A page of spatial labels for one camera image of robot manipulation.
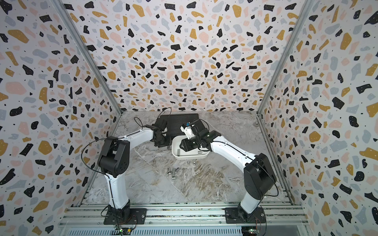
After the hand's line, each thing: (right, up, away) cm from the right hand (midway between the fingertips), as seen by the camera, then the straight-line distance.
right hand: (181, 145), depth 82 cm
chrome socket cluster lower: (-6, -16, +7) cm, 19 cm away
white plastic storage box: (-4, -7, +15) cm, 17 cm away
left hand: (-9, -1, +17) cm, 19 cm away
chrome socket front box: (+7, -12, +10) cm, 17 cm away
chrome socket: (+3, -12, +10) cm, 16 cm away
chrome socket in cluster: (-8, -17, +5) cm, 20 cm away
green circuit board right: (+36, -39, -12) cm, 55 cm away
